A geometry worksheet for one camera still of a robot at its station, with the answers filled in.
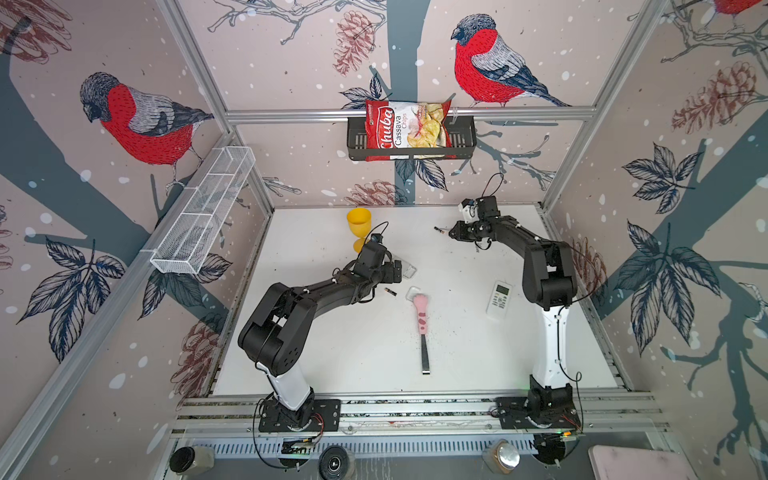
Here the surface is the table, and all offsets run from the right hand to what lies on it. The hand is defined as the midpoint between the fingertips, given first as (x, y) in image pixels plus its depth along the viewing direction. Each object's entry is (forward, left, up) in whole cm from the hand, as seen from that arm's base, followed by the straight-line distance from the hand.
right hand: (449, 236), depth 107 cm
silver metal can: (-64, -5, +6) cm, 65 cm away
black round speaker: (-67, +29, +8) cm, 73 cm away
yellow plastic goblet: (-3, +31, +11) cm, 33 cm away
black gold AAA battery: (-21, +22, -4) cm, 30 cm away
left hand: (-17, +21, +5) cm, 27 cm away
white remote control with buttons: (-24, -14, -4) cm, 28 cm away
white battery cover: (-21, +13, -5) cm, 25 cm away
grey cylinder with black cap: (-68, +59, +7) cm, 90 cm away
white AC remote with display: (-13, +15, -3) cm, 20 cm away
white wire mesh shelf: (-26, +69, +29) cm, 79 cm away
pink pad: (-63, -35, -5) cm, 73 cm away
